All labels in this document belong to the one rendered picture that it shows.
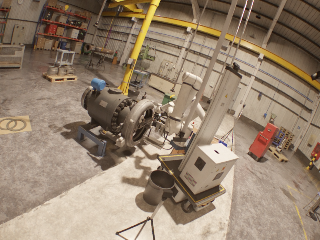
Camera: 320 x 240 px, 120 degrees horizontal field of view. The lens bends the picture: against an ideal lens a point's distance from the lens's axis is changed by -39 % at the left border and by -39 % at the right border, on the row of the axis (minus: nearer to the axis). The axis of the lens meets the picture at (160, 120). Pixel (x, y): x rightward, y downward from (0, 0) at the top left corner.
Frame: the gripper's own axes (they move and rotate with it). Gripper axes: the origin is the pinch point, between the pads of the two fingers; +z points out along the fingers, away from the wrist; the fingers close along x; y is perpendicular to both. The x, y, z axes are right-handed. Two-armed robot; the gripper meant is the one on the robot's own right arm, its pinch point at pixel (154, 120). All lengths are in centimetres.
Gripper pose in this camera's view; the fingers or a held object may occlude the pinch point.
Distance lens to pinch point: 291.7
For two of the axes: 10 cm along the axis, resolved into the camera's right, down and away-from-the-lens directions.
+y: -3.5, 2.2, -9.1
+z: -3.4, 8.8, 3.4
